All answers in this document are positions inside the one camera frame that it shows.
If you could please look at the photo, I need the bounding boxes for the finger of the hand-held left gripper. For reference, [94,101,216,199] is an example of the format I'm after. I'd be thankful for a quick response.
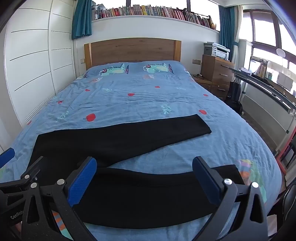
[0,148,15,168]
[14,156,47,186]

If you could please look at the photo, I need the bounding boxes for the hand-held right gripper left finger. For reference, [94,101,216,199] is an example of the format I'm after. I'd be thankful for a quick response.
[22,156,97,241]

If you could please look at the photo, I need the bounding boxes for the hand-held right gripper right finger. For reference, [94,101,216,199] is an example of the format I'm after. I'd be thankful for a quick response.
[192,156,269,241]

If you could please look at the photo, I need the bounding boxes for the black pants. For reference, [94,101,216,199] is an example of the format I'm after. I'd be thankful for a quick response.
[28,114,245,229]

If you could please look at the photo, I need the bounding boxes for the black backpack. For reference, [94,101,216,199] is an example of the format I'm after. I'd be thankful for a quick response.
[225,100,244,116]

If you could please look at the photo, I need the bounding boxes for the black chair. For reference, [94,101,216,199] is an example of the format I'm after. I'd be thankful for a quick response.
[266,185,296,241]

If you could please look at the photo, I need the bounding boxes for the black hanging bag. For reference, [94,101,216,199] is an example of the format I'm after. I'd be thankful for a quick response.
[225,77,242,102]

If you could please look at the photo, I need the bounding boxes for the low wooden nightstand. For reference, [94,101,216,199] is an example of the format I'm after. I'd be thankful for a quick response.
[192,74,214,93]

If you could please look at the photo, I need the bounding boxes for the blue printed bed sheet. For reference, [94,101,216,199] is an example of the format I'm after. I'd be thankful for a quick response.
[0,61,282,241]

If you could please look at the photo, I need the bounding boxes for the white wardrobe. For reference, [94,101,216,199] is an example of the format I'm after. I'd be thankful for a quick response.
[0,0,77,151]

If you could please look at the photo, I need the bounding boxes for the wooden dresser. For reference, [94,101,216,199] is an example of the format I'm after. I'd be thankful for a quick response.
[201,54,236,100]

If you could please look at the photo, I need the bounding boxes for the curved desk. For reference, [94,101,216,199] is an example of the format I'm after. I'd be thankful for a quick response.
[229,67,296,116]

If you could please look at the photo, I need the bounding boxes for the white printer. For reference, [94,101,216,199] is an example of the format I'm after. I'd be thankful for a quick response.
[203,42,231,61]

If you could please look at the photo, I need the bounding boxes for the wooden headboard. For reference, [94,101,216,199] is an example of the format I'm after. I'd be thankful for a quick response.
[84,38,182,71]

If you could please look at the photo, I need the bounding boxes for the white round desk lamp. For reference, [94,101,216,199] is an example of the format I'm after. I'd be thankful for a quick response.
[276,48,286,67]

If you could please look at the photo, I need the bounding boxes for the teal curtain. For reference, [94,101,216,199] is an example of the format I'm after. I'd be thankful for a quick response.
[218,5,240,63]
[71,0,93,40]

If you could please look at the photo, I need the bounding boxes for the large window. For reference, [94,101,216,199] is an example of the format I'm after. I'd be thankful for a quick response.
[240,9,296,77]

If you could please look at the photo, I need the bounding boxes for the row of books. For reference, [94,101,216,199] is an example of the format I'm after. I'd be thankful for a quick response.
[91,5,218,30]

